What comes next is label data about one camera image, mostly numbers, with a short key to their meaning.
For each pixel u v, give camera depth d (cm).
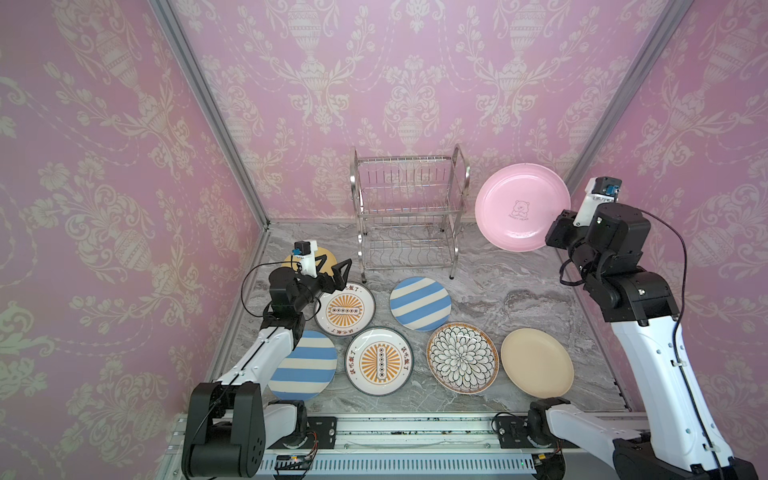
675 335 38
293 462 73
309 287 73
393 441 74
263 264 69
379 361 85
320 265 83
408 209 107
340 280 74
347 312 96
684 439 36
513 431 73
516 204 69
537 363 86
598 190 51
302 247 70
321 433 74
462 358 85
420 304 97
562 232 55
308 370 85
